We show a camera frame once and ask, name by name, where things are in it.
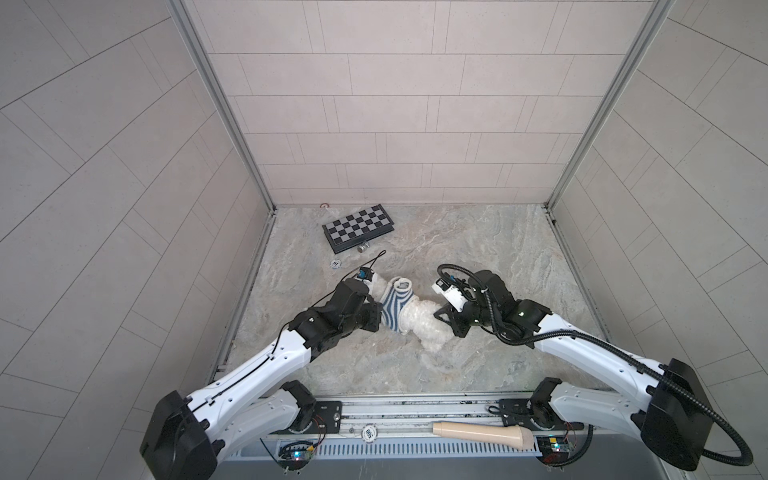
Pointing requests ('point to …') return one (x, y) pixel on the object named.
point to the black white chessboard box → (357, 229)
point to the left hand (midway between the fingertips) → (387, 306)
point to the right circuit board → (553, 450)
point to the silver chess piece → (361, 248)
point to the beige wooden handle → (507, 435)
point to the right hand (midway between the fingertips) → (436, 317)
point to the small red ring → (324, 204)
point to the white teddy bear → (425, 319)
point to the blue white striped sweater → (397, 292)
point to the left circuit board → (296, 455)
